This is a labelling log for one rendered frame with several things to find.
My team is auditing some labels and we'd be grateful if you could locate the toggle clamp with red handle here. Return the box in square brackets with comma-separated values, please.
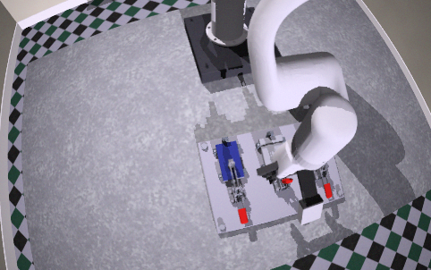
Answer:
[228, 159, 249, 224]
[273, 177, 293, 193]
[313, 163, 333, 198]

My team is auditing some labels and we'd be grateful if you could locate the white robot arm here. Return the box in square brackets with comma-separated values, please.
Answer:
[206, 0, 357, 225]

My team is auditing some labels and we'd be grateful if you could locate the blue rectangular plate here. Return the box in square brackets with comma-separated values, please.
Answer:
[215, 141, 244, 181]

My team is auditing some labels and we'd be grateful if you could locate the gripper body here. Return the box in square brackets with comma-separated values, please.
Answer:
[272, 139, 316, 178]

